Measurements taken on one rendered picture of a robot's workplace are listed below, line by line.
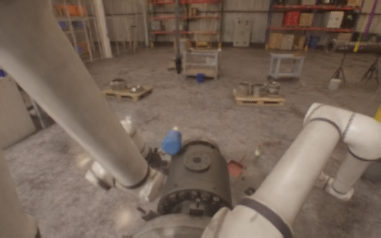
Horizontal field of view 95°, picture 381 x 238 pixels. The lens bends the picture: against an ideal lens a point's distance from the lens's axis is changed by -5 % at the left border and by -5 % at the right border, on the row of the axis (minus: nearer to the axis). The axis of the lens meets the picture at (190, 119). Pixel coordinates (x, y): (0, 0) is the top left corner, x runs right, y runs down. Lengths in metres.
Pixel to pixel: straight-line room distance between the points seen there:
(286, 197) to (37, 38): 0.57
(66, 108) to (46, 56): 0.08
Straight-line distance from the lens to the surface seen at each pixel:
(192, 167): 1.43
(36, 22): 0.29
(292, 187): 0.58
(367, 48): 8.25
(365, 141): 0.85
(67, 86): 0.30
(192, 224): 1.08
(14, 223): 0.50
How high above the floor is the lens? 1.90
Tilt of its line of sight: 28 degrees down
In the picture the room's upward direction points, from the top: 1 degrees counter-clockwise
